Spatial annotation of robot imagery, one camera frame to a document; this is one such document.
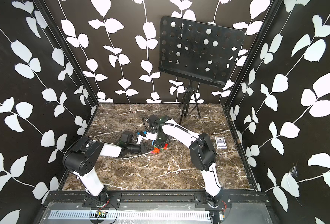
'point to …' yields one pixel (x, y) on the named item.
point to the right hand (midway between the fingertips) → (158, 142)
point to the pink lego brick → (152, 152)
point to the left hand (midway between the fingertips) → (152, 148)
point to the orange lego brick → (156, 150)
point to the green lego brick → (161, 149)
